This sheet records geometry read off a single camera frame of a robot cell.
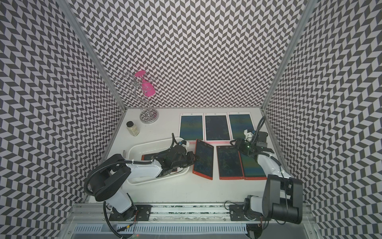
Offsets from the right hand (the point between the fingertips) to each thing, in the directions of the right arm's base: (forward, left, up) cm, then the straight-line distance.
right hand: (233, 146), depth 87 cm
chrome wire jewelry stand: (+45, +70, +14) cm, 84 cm away
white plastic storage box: (-1, +46, +1) cm, 46 cm away
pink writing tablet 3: (+25, -9, -8) cm, 28 cm away
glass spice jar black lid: (+14, +64, 0) cm, 66 cm away
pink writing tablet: (+22, +26, -9) cm, 35 cm away
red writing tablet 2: (-7, +1, -11) cm, 13 cm away
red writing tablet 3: (-4, +51, -5) cm, 51 cm away
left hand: (-7, +20, -3) cm, 21 cm away
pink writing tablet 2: (+19, +7, -8) cm, 22 cm away
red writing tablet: (-10, +18, -5) cm, 21 cm away
